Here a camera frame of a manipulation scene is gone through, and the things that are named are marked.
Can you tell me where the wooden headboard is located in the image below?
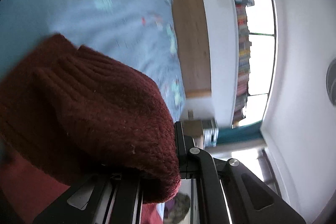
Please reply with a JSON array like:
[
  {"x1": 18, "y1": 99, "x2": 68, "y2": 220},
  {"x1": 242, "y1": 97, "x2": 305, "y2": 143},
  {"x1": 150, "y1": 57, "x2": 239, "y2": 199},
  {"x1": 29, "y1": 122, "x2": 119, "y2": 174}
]
[{"x1": 173, "y1": 0, "x2": 212, "y2": 98}]

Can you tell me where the wooden bedside drawer cabinet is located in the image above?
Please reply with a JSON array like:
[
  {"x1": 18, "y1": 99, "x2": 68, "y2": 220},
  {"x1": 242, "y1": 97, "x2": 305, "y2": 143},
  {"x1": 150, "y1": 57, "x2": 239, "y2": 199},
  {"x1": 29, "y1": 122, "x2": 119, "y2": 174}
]
[{"x1": 182, "y1": 118, "x2": 219, "y2": 149}]

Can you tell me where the blue patterned bed cover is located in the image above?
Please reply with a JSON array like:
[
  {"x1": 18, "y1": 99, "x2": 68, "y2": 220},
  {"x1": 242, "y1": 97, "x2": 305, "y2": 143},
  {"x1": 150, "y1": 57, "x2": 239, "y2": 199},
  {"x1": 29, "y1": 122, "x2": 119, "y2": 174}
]
[{"x1": 1, "y1": 0, "x2": 186, "y2": 121}]

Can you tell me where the pile of clothes on chair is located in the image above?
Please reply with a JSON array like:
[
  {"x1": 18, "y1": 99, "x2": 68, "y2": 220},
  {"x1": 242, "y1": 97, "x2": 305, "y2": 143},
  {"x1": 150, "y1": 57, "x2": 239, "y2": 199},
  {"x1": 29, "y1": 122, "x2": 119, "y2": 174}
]
[{"x1": 163, "y1": 193, "x2": 191, "y2": 224}]

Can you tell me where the row of books on shelf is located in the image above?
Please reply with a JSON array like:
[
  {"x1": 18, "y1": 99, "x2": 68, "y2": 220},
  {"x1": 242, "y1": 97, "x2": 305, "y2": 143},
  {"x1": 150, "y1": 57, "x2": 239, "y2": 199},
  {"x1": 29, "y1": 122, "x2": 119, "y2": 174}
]
[{"x1": 232, "y1": 0, "x2": 254, "y2": 125}]

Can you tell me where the dark red knit sweater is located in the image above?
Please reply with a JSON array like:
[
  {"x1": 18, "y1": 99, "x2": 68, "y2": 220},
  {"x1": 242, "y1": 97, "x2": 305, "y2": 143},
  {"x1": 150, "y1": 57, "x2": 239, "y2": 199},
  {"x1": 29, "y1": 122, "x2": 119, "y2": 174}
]
[{"x1": 1, "y1": 34, "x2": 181, "y2": 223}]

